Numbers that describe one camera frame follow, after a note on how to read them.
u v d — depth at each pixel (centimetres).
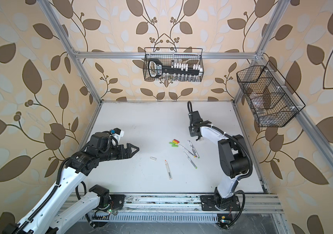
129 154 63
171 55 90
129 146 65
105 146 58
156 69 84
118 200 75
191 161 89
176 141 97
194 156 91
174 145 96
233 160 48
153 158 90
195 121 76
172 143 96
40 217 40
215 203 65
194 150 93
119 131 69
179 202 75
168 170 86
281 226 68
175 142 97
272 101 73
